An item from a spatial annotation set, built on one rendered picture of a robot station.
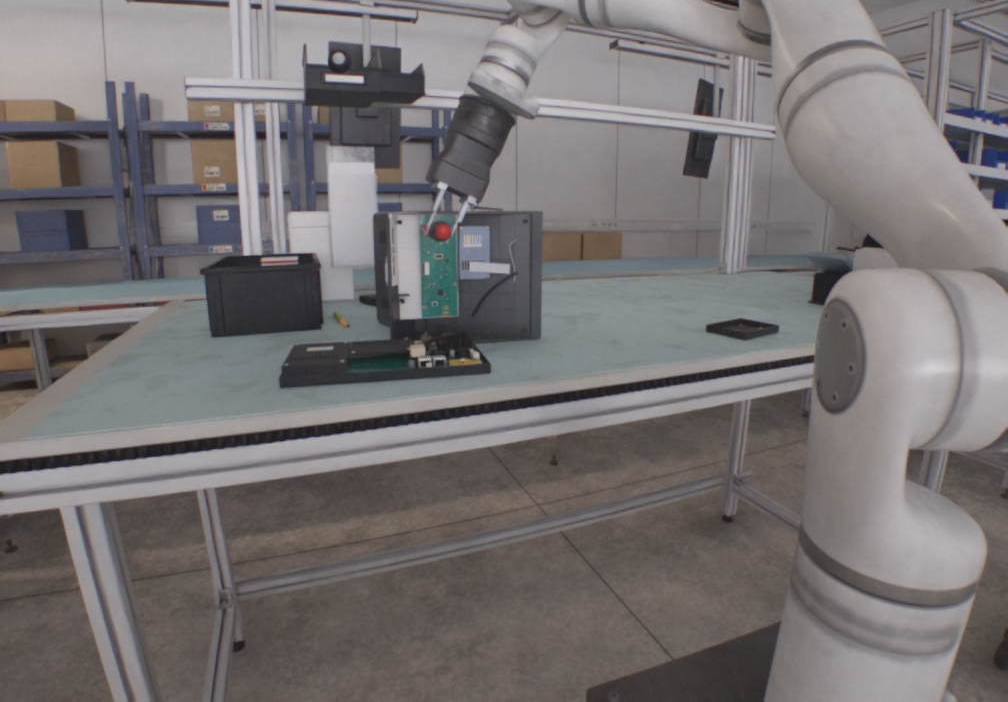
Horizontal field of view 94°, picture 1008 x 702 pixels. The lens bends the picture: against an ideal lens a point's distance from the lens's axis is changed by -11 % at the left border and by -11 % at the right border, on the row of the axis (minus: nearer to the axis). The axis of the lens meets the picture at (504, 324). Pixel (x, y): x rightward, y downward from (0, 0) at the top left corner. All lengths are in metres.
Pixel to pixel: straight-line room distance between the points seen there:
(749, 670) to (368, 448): 0.44
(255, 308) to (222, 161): 3.49
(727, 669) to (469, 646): 1.27
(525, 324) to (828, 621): 0.65
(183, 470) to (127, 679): 0.38
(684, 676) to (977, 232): 0.37
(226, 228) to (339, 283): 3.15
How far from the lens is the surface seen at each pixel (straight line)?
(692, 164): 3.47
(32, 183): 4.75
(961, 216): 0.37
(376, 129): 2.67
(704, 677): 0.50
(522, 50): 0.72
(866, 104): 0.41
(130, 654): 0.90
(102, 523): 0.80
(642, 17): 0.68
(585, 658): 1.70
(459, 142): 0.69
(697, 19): 0.67
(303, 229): 1.29
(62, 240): 4.71
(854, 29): 0.48
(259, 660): 1.79
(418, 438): 0.66
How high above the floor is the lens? 1.20
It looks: 12 degrees down
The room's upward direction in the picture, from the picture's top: straight up
